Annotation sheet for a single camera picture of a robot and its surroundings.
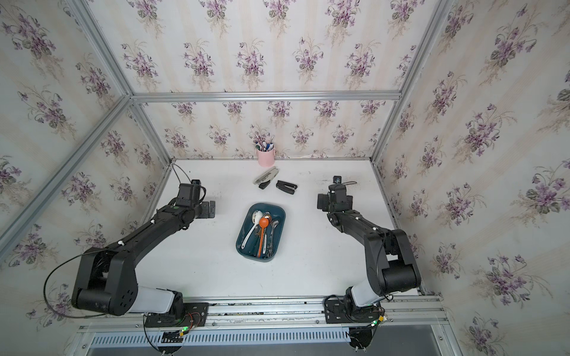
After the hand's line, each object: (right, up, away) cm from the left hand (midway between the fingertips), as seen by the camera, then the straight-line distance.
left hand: (205, 206), depth 90 cm
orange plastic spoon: (+24, -7, +3) cm, 25 cm away
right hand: (+56, +4, +4) cm, 56 cm away
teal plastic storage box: (+23, -10, 0) cm, 25 cm away
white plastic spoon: (+22, -5, +5) cm, 23 cm away
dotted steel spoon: (+29, -8, +3) cm, 30 cm away
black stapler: (+34, +8, +17) cm, 39 cm away
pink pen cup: (+23, +22, +27) cm, 42 cm away
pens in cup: (+22, +29, +23) cm, 43 cm away
